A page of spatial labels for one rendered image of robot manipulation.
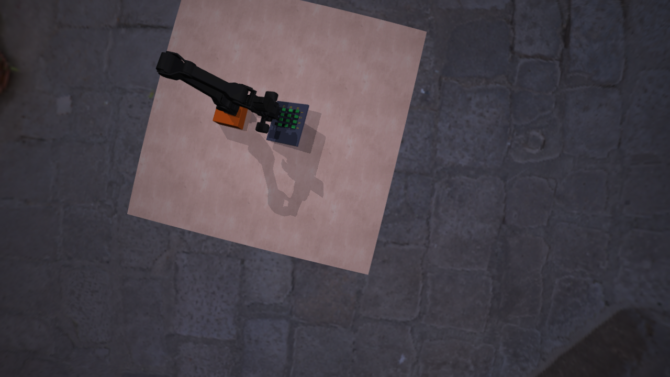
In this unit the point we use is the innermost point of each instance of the dark blue switch panel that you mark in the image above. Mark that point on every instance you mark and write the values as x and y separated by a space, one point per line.
288 128

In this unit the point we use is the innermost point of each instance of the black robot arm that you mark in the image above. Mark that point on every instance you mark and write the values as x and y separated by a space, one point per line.
227 96

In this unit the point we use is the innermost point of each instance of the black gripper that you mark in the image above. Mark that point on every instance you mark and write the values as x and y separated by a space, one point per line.
262 126

